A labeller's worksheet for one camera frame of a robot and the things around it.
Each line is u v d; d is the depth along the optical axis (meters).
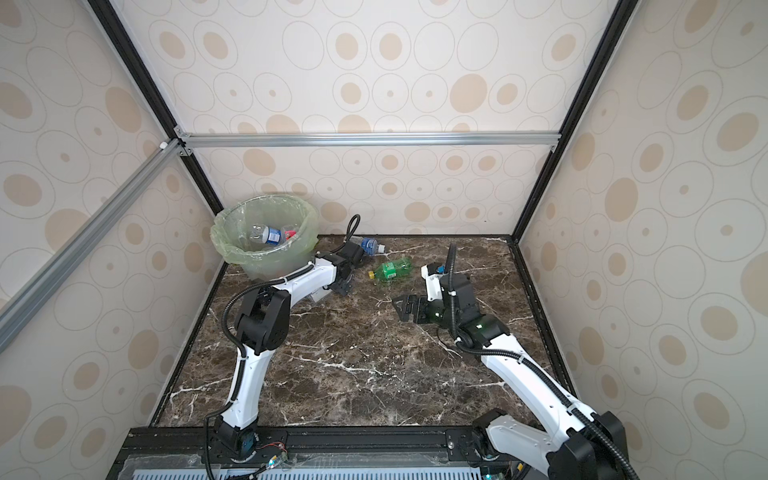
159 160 0.82
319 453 0.73
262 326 0.58
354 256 0.85
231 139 0.92
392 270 1.03
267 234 0.97
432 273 0.69
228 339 0.56
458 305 0.57
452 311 0.57
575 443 0.39
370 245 1.10
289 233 0.92
